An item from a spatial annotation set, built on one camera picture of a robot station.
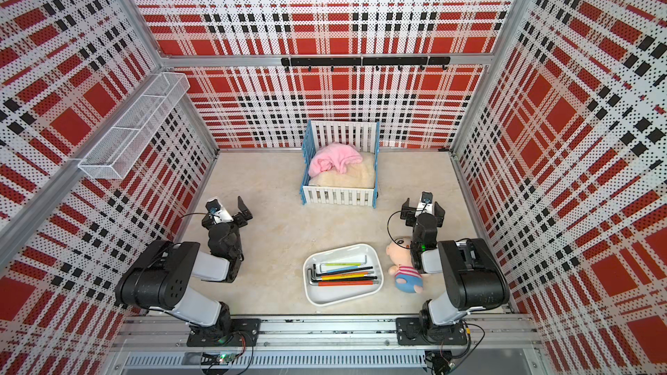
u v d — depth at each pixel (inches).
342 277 32.7
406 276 30.7
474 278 17.6
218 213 29.4
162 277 17.9
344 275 32.8
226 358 27.1
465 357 27.0
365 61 34.8
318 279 32.3
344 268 33.9
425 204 30.1
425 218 30.3
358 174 39.9
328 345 28.8
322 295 30.9
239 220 31.8
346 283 31.8
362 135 41.7
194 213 41.1
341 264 33.9
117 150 27.6
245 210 32.7
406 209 33.2
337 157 38.3
